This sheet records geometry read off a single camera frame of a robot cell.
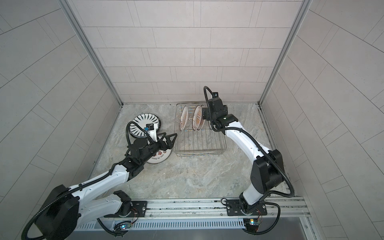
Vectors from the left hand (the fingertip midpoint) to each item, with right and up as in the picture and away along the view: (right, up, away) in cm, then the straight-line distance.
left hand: (175, 133), depth 76 cm
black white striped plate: (-27, +6, +27) cm, 38 cm away
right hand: (+19, +13, +9) cm, 25 cm away
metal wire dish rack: (+9, -5, +19) cm, 22 cm away
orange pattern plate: (+11, +8, +22) cm, 26 cm away
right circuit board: (+37, -41, -8) cm, 56 cm away
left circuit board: (-21, -40, -12) cm, 47 cm away
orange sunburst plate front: (+2, +7, +26) cm, 27 cm away
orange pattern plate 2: (+14, +6, 0) cm, 16 cm away
